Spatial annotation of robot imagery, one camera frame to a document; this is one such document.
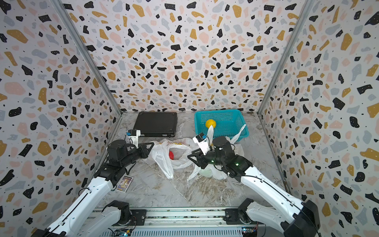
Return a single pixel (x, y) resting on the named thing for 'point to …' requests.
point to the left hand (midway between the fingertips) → (154, 143)
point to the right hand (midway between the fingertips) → (191, 155)
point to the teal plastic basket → (228, 122)
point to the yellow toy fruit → (209, 122)
